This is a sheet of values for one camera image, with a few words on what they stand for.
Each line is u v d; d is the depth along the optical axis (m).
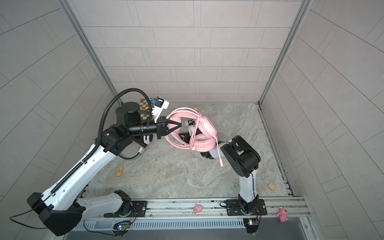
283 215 0.68
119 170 0.81
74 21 0.75
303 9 0.72
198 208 0.70
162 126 0.51
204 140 0.58
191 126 0.81
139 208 0.71
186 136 0.78
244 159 0.50
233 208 0.71
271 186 0.77
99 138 0.45
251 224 0.68
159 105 0.52
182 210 0.71
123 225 0.64
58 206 0.36
